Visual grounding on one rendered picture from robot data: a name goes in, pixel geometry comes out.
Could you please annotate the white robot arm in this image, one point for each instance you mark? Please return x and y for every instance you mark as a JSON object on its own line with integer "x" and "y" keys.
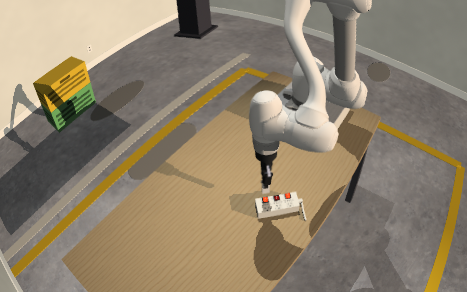
{"x": 308, "y": 127}

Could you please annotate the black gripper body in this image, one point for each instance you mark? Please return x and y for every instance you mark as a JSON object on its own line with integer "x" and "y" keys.
{"x": 266, "y": 159}

